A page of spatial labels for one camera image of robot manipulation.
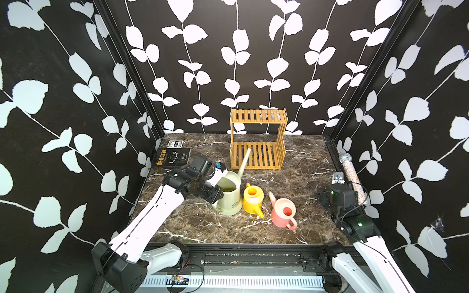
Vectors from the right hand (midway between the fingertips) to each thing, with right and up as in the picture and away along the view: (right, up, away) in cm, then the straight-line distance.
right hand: (333, 185), depth 76 cm
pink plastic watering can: (-21, -12, +1) cm, 24 cm away
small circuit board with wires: (-64, -37, -5) cm, 74 cm away
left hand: (-47, -2, -3) cm, 47 cm away
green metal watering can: (-43, -9, +6) cm, 45 cm away
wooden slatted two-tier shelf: (-25, +12, +35) cm, 44 cm away
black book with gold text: (-80, +11, +32) cm, 87 cm away
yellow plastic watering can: (-34, -6, +6) cm, 35 cm away
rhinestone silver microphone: (+9, +3, 0) cm, 10 cm away
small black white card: (-81, +19, +39) cm, 91 cm away
